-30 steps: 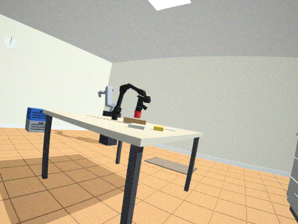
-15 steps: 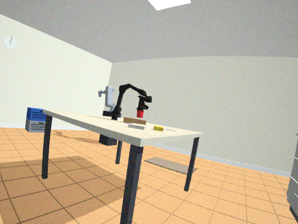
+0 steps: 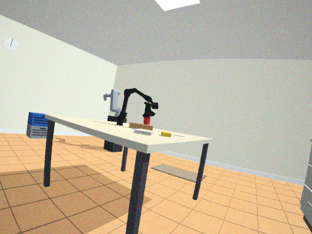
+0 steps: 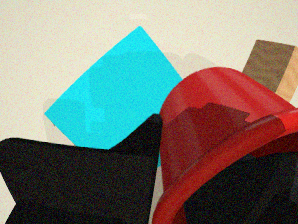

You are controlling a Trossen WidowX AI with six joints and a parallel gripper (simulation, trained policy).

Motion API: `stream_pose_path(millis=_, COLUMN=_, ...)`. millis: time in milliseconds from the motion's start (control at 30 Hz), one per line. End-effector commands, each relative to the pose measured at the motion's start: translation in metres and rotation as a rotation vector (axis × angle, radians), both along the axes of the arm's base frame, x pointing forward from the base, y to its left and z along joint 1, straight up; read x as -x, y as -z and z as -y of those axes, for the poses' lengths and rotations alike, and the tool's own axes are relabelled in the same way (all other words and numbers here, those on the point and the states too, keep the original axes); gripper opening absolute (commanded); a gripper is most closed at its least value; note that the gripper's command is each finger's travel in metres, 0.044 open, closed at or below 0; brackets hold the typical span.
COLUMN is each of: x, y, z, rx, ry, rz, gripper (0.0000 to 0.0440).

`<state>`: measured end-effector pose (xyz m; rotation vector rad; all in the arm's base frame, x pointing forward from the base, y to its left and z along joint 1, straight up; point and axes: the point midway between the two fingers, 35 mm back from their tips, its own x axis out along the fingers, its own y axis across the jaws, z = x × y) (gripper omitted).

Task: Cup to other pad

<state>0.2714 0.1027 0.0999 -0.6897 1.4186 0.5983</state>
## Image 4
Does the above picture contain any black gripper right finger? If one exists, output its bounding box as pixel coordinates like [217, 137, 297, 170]
[184, 151, 298, 224]

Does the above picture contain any red translucent cup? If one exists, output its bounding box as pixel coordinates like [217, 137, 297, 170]
[152, 67, 298, 224]

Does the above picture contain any tan wooden plank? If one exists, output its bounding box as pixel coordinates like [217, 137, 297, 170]
[242, 39, 298, 103]

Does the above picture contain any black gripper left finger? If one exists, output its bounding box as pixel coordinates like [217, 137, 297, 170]
[0, 113, 162, 224]

